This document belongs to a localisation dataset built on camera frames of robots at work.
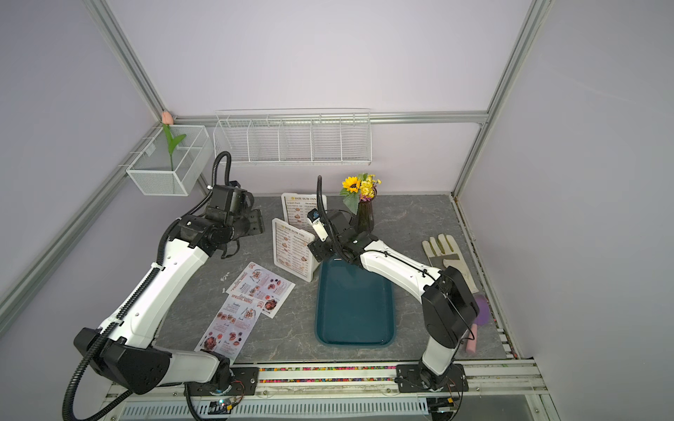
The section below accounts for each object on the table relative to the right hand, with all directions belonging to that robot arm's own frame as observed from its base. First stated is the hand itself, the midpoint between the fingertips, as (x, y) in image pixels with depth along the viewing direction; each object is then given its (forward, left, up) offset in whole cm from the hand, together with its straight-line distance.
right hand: (320, 237), depth 85 cm
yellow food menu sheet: (-1, +10, -5) cm, 12 cm away
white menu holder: (-5, +3, -10) cm, 11 cm away
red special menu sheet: (-8, +24, -17) cm, 31 cm away
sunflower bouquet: (+15, -13, +7) cm, 21 cm away
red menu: (-23, +29, -18) cm, 41 cm away
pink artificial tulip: (+29, +52, +17) cm, 62 cm away
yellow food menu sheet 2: (+14, +10, -2) cm, 18 cm away
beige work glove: (+7, -48, -16) cm, 51 cm away
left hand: (-2, +19, +11) cm, 22 cm away
